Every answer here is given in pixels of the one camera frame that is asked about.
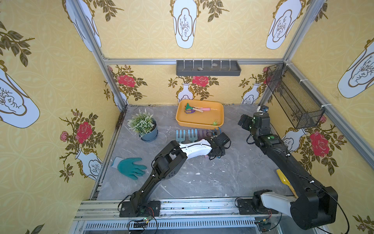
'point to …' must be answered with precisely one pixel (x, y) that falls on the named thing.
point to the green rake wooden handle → (188, 107)
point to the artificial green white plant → (141, 123)
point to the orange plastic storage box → (203, 114)
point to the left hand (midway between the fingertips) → (223, 153)
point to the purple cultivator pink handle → (202, 108)
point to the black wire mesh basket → (302, 108)
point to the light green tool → (215, 123)
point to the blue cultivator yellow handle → (215, 130)
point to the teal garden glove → (126, 166)
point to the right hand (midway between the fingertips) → (247, 118)
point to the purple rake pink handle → (201, 133)
